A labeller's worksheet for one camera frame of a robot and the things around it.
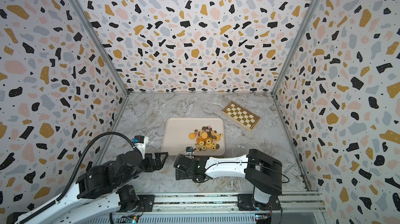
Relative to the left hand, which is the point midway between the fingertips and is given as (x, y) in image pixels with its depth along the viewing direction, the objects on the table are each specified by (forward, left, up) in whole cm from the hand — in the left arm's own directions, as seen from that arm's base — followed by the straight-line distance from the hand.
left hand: (164, 155), depth 68 cm
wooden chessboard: (+35, -42, -19) cm, 58 cm away
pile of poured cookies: (+18, -18, -19) cm, 32 cm away
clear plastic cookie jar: (+11, -39, -22) cm, 46 cm away
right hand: (-3, -6, -17) cm, 18 cm away
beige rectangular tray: (+24, +1, -20) cm, 31 cm away
